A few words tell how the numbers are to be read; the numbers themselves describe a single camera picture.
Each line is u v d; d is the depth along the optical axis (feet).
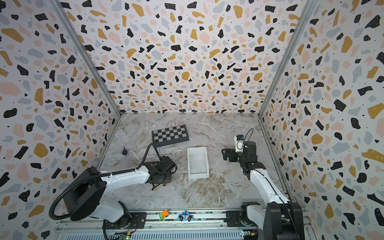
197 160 3.16
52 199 2.27
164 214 2.41
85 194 1.38
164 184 2.78
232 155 2.55
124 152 3.09
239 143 2.50
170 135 3.40
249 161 2.17
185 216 2.43
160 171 2.17
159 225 2.39
